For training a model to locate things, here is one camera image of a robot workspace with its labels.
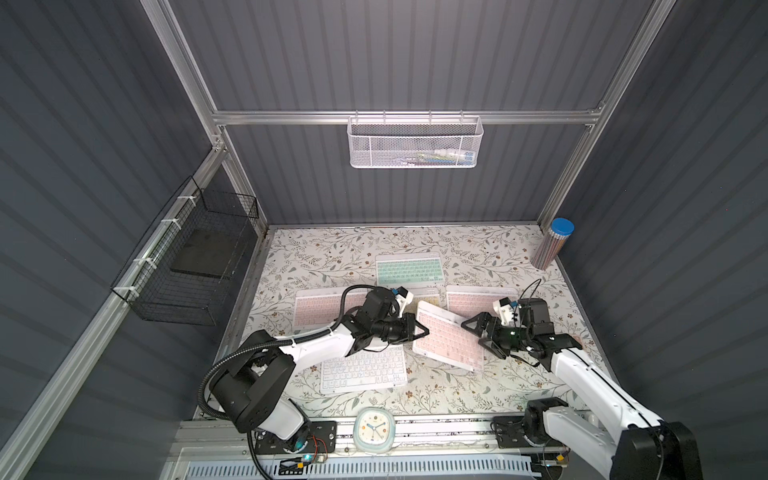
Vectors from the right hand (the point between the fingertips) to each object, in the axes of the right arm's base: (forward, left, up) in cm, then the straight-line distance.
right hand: (475, 333), depth 82 cm
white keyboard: (-7, +28, -8) cm, 30 cm away
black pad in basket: (+12, +69, +21) cm, 73 cm away
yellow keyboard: (+16, +11, -9) cm, 21 cm away
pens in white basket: (+47, +8, +26) cm, 54 cm away
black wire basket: (0, +76, +20) cm, 78 cm away
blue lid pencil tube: (+29, -29, +8) cm, 42 cm away
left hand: (-3, +12, +3) cm, 13 cm away
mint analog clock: (-23, +27, -6) cm, 36 cm away
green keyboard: (+29, +18, -9) cm, 35 cm away
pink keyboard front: (-1, +7, -2) cm, 8 cm away
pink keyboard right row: (+16, -2, -9) cm, 19 cm away
